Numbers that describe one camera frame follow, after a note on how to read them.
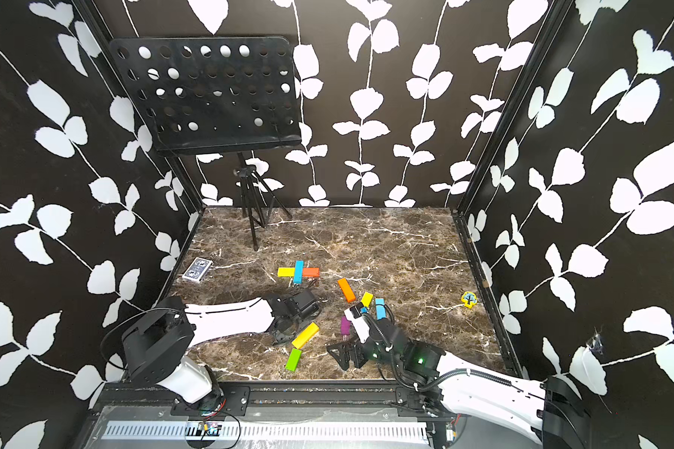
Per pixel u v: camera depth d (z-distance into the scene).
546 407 0.44
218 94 0.70
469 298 0.93
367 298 0.93
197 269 0.99
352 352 0.66
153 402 0.75
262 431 0.70
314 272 1.01
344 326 0.88
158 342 0.44
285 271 1.00
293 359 0.80
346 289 0.96
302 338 0.82
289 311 0.65
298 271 1.01
